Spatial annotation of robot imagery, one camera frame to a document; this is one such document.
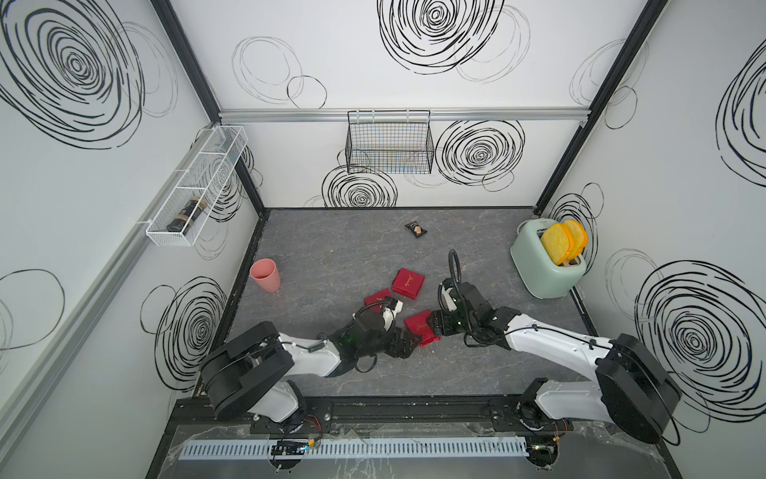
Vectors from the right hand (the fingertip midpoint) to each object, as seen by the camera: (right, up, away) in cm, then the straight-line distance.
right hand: (437, 319), depth 85 cm
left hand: (-8, -4, -3) cm, 9 cm away
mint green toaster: (+34, +11, +2) cm, 36 cm away
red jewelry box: (-16, +5, +11) cm, 20 cm away
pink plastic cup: (-53, +13, +7) cm, 55 cm away
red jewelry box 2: (-8, +9, +10) cm, 16 cm away
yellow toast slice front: (+35, +23, 0) cm, 42 cm away
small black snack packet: (-3, +27, +27) cm, 38 cm away
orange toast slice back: (+40, +23, -3) cm, 46 cm away
